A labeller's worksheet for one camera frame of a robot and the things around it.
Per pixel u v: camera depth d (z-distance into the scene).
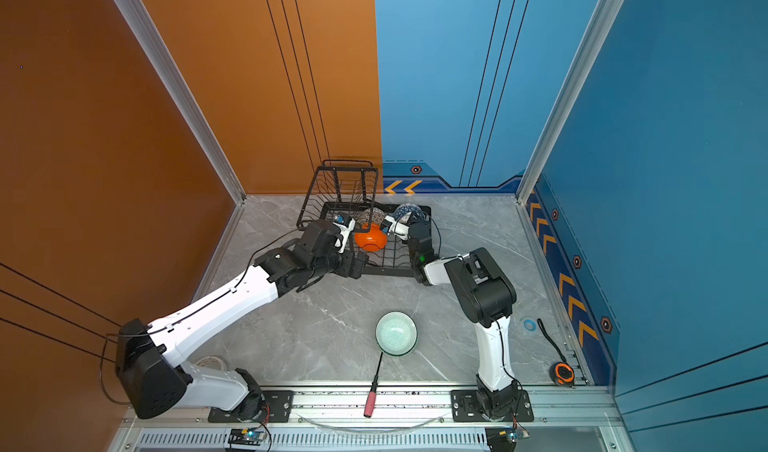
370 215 0.83
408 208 1.08
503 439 0.70
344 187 0.97
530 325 0.87
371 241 1.02
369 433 0.71
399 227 0.87
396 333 0.83
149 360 0.39
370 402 0.74
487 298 0.55
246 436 0.71
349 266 0.69
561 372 0.76
